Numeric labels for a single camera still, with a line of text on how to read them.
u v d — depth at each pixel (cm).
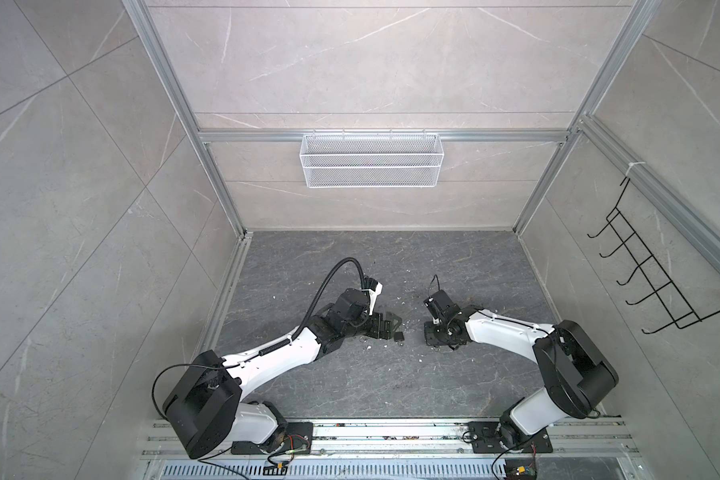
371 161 101
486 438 73
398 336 90
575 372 45
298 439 73
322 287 61
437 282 105
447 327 68
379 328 70
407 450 73
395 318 73
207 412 41
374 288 74
